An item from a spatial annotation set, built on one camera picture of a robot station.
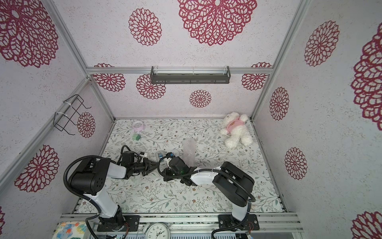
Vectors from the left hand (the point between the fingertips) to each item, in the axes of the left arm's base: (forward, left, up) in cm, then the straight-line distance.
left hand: (160, 165), depth 93 cm
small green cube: (+22, +20, 0) cm, 29 cm away
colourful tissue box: (-34, +35, +5) cm, 50 cm away
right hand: (-7, -1, +5) cm, 9 cm away
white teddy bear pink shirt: (+26, -50, +4) cm, 57 cm away
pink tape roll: (+33, +21, 0) cm, 39 cm away
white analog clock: (-35, -3, +3) cm, 35 cm away
